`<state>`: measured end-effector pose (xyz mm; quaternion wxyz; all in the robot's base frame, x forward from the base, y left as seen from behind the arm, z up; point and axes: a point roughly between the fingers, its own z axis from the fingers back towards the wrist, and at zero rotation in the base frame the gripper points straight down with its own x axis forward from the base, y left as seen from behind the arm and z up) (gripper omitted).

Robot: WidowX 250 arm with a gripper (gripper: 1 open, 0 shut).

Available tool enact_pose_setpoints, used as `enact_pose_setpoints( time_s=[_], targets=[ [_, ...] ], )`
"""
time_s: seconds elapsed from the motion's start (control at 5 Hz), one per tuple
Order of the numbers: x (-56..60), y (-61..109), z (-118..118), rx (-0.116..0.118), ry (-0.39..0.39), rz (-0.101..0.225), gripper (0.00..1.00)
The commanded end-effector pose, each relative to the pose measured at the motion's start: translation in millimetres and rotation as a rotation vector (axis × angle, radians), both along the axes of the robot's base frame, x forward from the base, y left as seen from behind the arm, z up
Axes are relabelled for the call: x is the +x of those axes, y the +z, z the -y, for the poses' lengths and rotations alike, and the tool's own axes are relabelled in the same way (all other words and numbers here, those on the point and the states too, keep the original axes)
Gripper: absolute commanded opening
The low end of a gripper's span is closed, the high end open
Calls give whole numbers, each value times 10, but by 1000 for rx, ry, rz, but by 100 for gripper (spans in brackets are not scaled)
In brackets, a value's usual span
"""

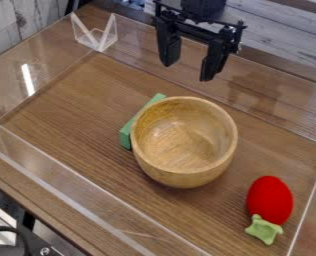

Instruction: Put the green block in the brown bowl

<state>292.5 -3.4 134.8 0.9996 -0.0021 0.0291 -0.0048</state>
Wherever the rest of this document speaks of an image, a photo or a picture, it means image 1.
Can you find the black equipment with cable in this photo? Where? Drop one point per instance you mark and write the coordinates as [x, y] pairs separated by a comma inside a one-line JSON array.
[[25, 244]]

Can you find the brown wooden bowl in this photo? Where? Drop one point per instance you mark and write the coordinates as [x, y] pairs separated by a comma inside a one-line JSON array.
[[184, 138]]

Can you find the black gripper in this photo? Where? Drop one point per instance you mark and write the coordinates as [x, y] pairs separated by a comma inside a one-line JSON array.
[[202, 20]]

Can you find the clear acrylic corner bracket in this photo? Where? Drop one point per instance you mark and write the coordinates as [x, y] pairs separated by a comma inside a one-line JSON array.
[[95, 38]]

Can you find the red toy strawberry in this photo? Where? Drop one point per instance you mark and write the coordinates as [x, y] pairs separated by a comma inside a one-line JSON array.
[[269, 203]]

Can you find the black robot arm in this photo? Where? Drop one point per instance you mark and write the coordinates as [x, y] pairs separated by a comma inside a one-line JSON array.
[[198, 20]]

